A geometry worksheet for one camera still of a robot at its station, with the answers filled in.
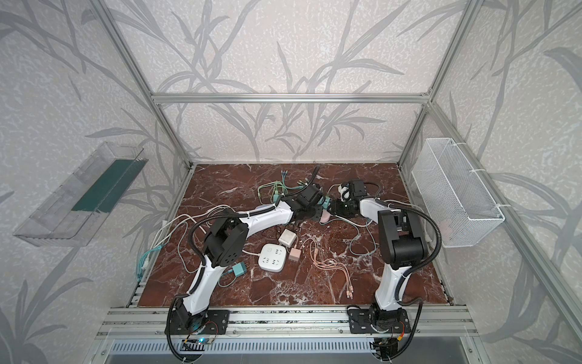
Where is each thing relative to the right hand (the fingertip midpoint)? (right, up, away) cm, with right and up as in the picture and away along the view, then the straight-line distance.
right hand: (332, 203), depth 100 cm
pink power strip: (-4, -5, -4) cm, 8 cm away
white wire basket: (+30, +6, -36) cm, 47 cm away
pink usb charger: (-17, -19, -13) cm, 28 cm away
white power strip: (-25, -20, -14) cm, 35 cm away
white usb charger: (-20, -13, -9) cm, 25 cm away
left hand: (-5, -1, -3) cm, 6 cm away
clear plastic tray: (-79, 0, -36) cm, 87 cm away
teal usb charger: (-36, -23, -18) cm, 47 cm away
